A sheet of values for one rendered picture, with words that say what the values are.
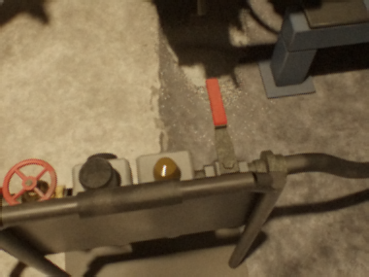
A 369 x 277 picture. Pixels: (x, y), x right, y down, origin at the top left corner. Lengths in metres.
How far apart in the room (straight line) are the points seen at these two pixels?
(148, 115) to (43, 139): 0.29
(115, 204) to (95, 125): 0.72
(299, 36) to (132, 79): 0.48
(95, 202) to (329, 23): 0.76
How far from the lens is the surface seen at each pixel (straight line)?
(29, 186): 0.61
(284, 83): 1.26
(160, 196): 0.50
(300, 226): 1.12
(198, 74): 1.27
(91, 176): 0.59
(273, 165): 0.65
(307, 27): 1.09
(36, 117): 1.27
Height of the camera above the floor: 1.05
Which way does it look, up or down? 63 degrees down
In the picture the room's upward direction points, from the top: straight up
